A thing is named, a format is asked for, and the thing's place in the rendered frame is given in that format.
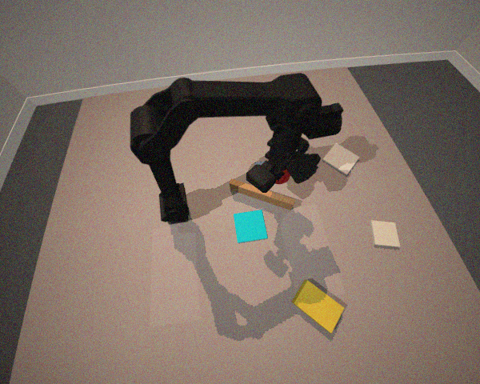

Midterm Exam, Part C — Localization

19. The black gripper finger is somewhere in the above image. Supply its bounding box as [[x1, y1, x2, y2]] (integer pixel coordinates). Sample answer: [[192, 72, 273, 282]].
[[261, 160, 285, 180]]

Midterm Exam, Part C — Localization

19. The yellow flat rectangular block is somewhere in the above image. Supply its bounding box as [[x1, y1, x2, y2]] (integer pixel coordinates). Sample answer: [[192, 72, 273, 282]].
[[292, 280, 344, 332]]

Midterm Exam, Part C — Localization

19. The beige flat square tile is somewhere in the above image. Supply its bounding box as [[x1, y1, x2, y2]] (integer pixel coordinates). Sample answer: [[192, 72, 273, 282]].
[[370, 220, 400, 247]]

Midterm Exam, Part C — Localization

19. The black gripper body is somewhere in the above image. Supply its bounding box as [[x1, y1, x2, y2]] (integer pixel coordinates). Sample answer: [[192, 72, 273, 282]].
[[246, 138, 310, 193]]

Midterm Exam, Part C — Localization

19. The orange long bar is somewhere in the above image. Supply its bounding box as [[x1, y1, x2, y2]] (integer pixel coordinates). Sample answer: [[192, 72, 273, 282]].
[[230, 179, 295, 210]]

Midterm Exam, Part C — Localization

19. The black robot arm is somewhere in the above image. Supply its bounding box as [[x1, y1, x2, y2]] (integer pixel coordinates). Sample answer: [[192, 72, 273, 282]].
[[130, 73, 343, 225]]

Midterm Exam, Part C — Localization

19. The cream flat rectangular slab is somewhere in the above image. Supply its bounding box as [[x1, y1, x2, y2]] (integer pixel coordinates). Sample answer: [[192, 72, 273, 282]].
[[322, 143, 359, 175]]

